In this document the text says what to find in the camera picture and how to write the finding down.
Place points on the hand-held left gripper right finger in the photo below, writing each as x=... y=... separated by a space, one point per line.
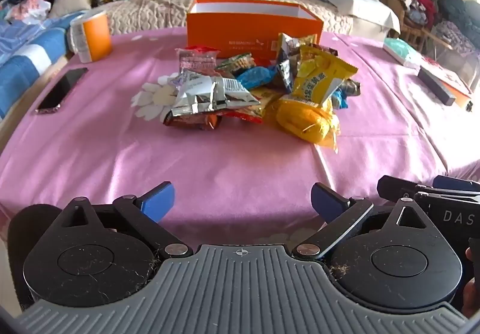
x=328 y=202

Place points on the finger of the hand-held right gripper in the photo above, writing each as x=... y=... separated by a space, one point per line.
x=457 y=184
x=393 y=187

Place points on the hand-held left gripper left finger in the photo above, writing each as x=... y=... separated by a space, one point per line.
x=161 y=200

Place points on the pink red-edged snack packet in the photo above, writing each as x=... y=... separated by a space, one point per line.
x=197 y=60

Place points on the orange cardboard box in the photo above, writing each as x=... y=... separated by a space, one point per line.
x=232 y=33

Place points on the person's right hand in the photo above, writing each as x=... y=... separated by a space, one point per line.
x=472 y=298

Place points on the pink tablecloth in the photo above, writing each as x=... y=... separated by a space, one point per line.
x=112 y=153

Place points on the red brown snack packet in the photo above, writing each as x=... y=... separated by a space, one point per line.
x=191 y=122

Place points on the yellow wrapped snack bag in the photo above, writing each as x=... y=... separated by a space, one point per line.
x=303 y=120

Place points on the red white book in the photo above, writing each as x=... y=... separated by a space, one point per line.
x=453 y=80

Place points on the small blue brown snack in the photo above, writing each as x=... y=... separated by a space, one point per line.
x=343 y=93

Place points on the orange yellow snack packet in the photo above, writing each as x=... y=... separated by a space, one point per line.
x=268 y=99

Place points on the white grey snack packet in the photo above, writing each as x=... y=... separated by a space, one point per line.
x=187 y=80

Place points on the teal tissue pack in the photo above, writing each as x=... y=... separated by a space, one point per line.
x=401 y=50

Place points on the silver black snack packet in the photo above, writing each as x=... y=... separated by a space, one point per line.
x=287 y=67

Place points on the blue snack packet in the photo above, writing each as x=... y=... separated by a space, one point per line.
x=255 y=78

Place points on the black smartphone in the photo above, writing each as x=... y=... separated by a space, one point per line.
x=62 y=90

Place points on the wicker chair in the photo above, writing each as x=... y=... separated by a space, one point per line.
x=412 y=33

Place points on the green snack packet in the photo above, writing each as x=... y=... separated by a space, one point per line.
x=236 y=63

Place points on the dark blue cloth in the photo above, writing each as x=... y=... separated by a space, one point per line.
x=459 y=11

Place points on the orange white canister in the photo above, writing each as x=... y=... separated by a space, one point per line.
x=97 y=37

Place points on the white cloth-covered side table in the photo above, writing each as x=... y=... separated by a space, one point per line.
x=367 y=11

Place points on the blue striped blanket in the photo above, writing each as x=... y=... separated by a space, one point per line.
x=22 y=52

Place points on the pink white crumpled cloth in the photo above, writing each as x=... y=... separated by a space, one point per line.
x=30 y=7

